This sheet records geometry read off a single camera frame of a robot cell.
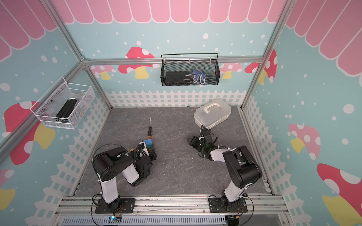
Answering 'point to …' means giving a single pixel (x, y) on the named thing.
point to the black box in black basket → (177, 78)
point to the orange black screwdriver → (149, 131)
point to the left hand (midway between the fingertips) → (150, 147)
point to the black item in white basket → (66, 110)
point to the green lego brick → (150, 146)
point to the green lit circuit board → (114, 219)
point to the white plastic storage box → (212, 113)
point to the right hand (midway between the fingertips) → (189, 140)
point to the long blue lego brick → (148, 141)
